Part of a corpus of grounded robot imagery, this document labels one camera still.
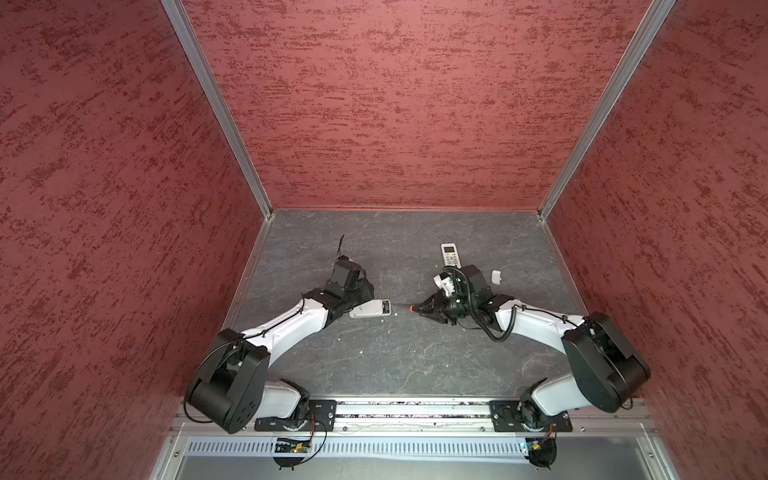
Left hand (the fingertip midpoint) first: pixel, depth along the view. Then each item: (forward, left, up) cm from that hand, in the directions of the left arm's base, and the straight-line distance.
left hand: (370, 294), depth 89 cm
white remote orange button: (-2, -1, -6) cm, 6 cm away
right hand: (-8, -14, +2) cm, 16 cm away
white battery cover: (+11, -43, -7) cm, 45 cm away
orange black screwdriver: (-5, -13, +1) cm, 14 cm away
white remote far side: (+20, -28, -6) cm, 35 cm away
